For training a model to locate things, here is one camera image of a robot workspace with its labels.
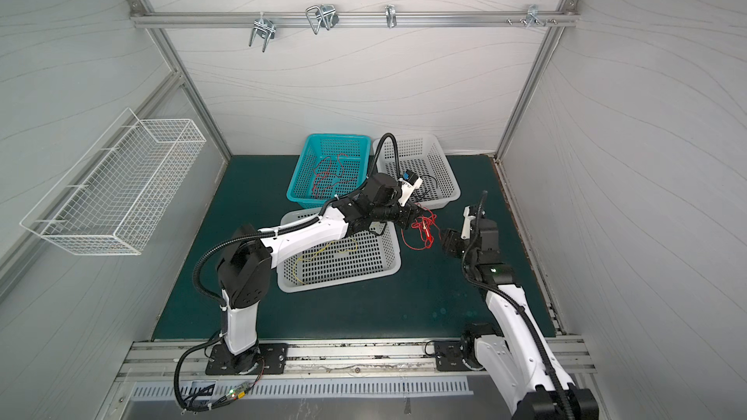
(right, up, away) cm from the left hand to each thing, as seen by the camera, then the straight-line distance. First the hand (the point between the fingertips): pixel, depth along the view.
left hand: (429, 208), depth 80 cm
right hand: (+9, -6, +2) cm, 11 cm away
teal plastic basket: (-35, +14, +38) cm, 54 cm away
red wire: (-29, +7, +31) cm, 43 cm away
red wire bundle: (-1, -5, +2) cm, 5 cm away
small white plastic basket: (+4, +18, +38) cm, 43 cm away
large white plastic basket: (-23, -17, +11) cm, 30 cm away
